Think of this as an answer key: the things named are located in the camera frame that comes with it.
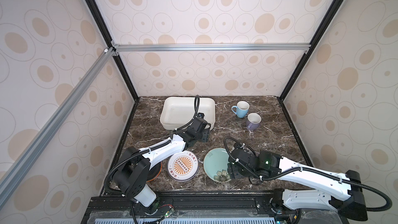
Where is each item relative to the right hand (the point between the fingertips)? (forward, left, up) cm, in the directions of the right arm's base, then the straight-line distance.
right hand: (233, 171), depth 74 cm
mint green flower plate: (+6, +8, -9) cm, 14 cm away
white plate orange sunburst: (+6, +25, -10) cm, 28 cm away
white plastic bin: (+47, +34, -11) cm, 60 cm away
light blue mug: (+41, -12, -2) cm, 42 cm away
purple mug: (+34, -18, -7) cm, 39 cm away
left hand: (+22, +11, +2) cm, 24 cm away
